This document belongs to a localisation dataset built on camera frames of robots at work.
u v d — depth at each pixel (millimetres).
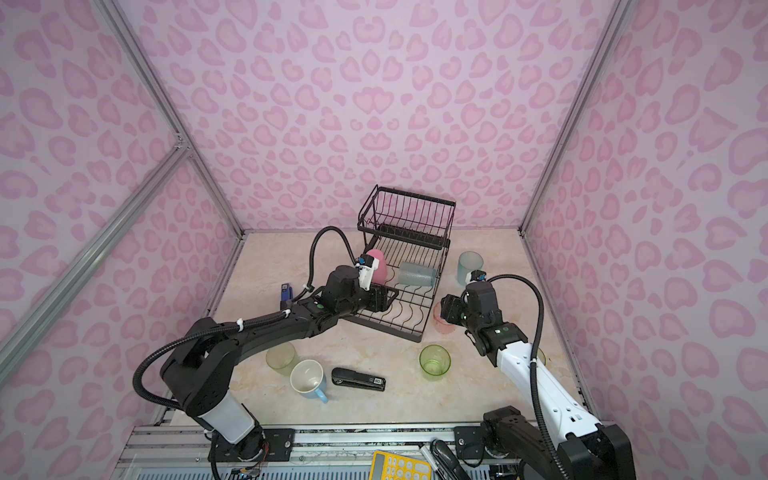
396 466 692
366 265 765
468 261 991
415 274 952
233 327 497
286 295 999
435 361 850
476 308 642
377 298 750
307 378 835
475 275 734
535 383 465
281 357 851
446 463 677
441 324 863
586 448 384
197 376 451
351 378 804
